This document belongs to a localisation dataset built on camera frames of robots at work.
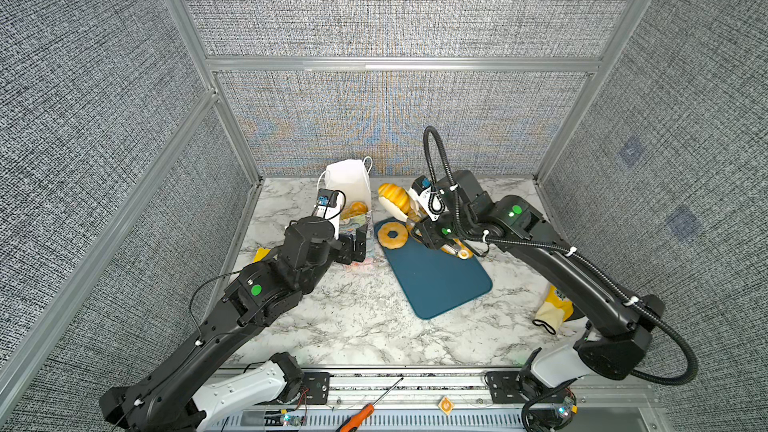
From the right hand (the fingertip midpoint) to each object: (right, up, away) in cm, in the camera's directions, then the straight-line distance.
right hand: (420, 223), depth 71 cm
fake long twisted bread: (-18, +3, +27) cm, 32 cm away
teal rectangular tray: (+7, -19, +18) cm, 27 cm away
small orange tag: (+6, -43, -1) cm, 43 cm away
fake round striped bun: (-6, +7, -1) cm, 9 cm away
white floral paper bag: (-18, +13, +21) cm, 31 cm away
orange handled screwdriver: (-16, -45, -3) cm, 48 cm away
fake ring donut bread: (-7, -8, +27) cm, 29 cm away
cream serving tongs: (-5, +3, -2) cm, 7 cm away
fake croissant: (+7, -5, -8) cm, 12 cm away
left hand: (-16, 0, -6) cm, 17 cm away
